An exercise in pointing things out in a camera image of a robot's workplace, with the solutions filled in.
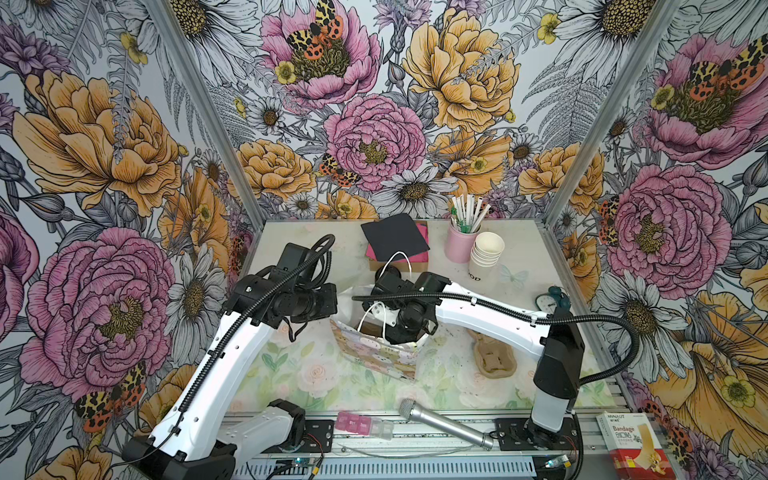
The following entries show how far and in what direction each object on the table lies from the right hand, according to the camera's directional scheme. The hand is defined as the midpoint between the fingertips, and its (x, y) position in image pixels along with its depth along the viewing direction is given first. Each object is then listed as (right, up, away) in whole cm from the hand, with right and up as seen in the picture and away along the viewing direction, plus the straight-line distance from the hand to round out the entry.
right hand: (405, 340), depth 77 cm
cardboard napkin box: (0, +17, +28) cm, 32 cm away
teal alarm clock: (+45, +8, +15) cm, 48 cm away
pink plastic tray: (-10, -20, -2) cm, 23 cm away
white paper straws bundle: (+22, +35, +28) cm, 50 cm away
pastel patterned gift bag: (-2, -2, -8) cm, 8 cm away
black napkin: (-3, +29, +36) cm, 46 cm away
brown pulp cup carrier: (+25, -7, +7) cm, 27 cm away
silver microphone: (+2, -16, -2) cm, 17 cm away
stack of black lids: (-4, +16, +25) cm, 30 cm away
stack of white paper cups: (+24, +21, +15) cm, 35 cm away
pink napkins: (+7, +21, +30) cm, 37 cm away
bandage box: (+52, -23, -7) cm, 57 cm away
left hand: (-18, +8, -7) cm, 20 cm away
